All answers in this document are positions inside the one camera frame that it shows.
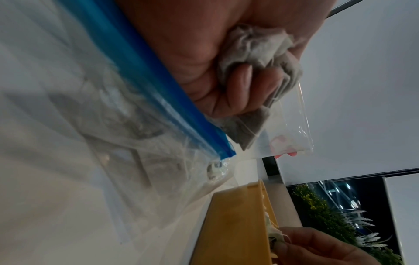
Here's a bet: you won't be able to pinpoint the beige bench seat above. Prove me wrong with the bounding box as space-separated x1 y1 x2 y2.
261 181 304 230

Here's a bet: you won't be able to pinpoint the dark glass window pane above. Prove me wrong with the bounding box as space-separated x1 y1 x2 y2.
284 176 402 265

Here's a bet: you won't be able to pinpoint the tea bags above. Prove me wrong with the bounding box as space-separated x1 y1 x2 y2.
216 23 304 152
48 72 230 187
261 196 279 234

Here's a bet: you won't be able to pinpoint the person's right hand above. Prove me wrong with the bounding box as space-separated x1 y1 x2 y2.
273 226 384 265

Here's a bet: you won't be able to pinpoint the person's left hand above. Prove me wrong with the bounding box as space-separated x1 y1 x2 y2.
117 0 338 117

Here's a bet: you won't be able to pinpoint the clear zip bag with tea bags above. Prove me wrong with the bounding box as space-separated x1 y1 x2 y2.
0 0 238 244

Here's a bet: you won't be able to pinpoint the green hedge plant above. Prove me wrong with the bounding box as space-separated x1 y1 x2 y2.
291 183 405 265

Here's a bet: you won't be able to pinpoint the white roller blind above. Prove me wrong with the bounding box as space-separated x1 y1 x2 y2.
275 0 419 187

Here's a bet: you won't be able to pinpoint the clear storage box pink latches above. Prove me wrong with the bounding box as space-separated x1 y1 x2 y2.
255 83 315 158

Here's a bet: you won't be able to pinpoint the dark window strip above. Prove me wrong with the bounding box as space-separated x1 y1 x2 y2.
261 156 279 182

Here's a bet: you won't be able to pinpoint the yellow tray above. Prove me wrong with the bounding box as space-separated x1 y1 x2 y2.
191 179 281 265

